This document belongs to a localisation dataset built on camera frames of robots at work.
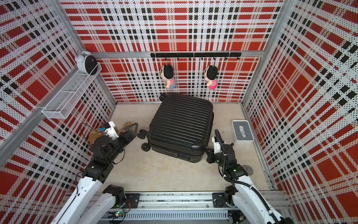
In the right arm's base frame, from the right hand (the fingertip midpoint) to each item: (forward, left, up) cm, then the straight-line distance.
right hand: (207, 150), depth 83 cm
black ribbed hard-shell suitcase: (+10, +16, +11) cm, 22 cm away
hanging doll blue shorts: (+43, +23, +14) cm, 51 cm away
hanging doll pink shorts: (+47, -4, +21) cm, 51 cm away
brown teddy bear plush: (+11, +74, 0) cm, 75 cm away
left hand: (+5, +38, +17) cm, 42 cm away
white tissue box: (+14, -26, -5) cm, 30 cm away
